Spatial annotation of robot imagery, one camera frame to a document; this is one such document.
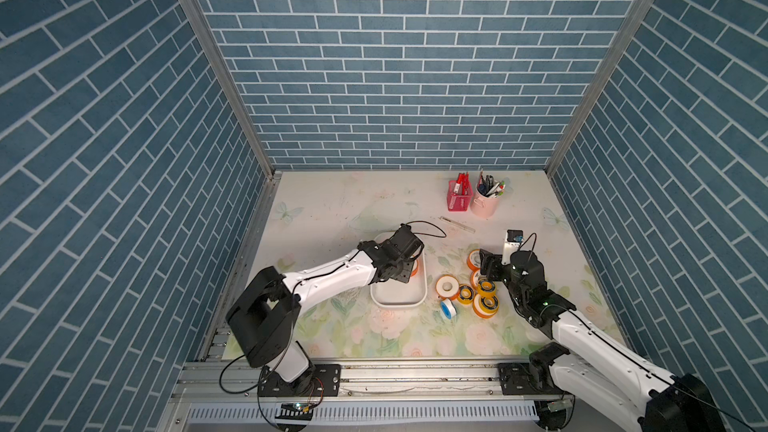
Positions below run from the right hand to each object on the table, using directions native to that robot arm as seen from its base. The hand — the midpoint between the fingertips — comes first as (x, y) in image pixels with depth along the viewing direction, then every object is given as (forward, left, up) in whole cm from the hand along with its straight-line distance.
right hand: (493, 251), depth 85 cm
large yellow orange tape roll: (-13, +2, -8) cm, 15 cm away
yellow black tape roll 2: (-9, +2, -7) cm, 11 cm away
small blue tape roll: (-15, +12, -8) cm, 21 cm away
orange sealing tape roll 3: (-7, +12, -10) cm, 17 cm away
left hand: (-5, +24, -4) cm, 25 cm away
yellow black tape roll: (-9, +7, -11) cm, 16 cm away
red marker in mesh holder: (+28, +7, -2) cm, 29 cm away
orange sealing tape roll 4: (0, +4, -10) cm, 11 cm away
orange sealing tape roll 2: (+2, +4, -9) cm, 10 cm away
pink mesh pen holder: (+25, +8, -9) cm, 28 cm away
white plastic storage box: (-10, +29, -10) cm, 32 cm away
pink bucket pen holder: (+20, 0, -4) cm, 21 cm away
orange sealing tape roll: (-2, +22, -9) cm, 24 cm away
